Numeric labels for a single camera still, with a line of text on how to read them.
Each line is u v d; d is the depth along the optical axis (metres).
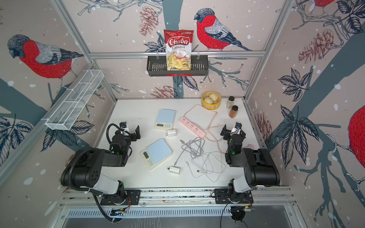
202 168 0.84
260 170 0.44
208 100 1.12
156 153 0.87
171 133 0.95
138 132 0.85
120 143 0.70
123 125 0.78
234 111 1.03
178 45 0.85
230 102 1.09
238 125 0.77
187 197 0.75
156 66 0.95
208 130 0.98
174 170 0.80
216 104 1.13
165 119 1.04
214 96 1.15
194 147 0.93
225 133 0.83
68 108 0.74
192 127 1.00
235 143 0.68
